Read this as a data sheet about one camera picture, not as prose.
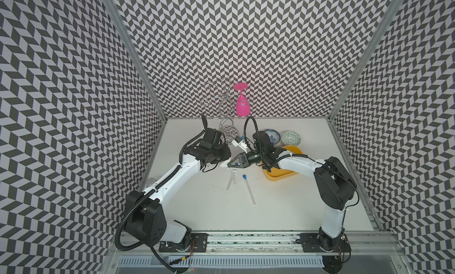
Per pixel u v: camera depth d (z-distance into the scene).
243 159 0.74
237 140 0.78
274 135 1.08
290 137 1.05
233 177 0.89
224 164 0.77
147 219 0.41
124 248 0.39
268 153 0.71
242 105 0.95
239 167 0.76
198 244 0.73
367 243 0.75
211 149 0.62
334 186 0.49
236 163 0.77
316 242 0.74
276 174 0.87
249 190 0.89
